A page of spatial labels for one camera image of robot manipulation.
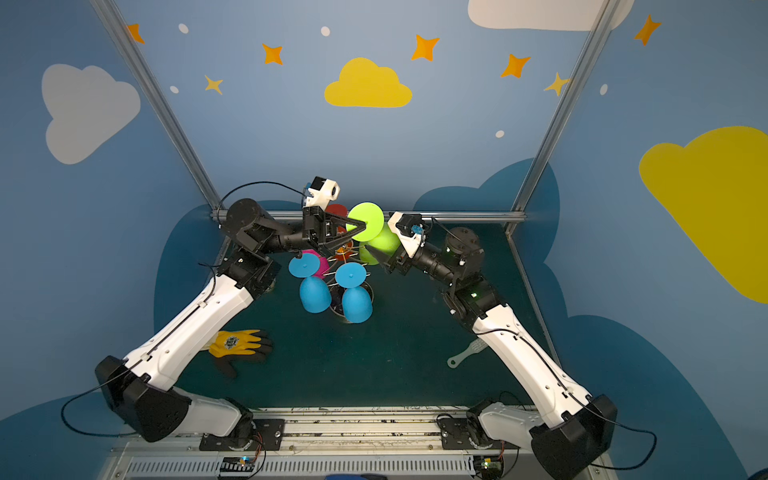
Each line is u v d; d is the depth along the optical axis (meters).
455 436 0.75
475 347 0.89
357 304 0.75
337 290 0.78
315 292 0.77
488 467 0.73
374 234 0.53
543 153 0.98
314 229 0.50
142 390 0.38
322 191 0.55
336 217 0.53
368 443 0.74
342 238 0.52
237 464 0.73
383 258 0.56
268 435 0.74
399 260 0.56
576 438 0.37
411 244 0.56
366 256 0.88
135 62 0.75
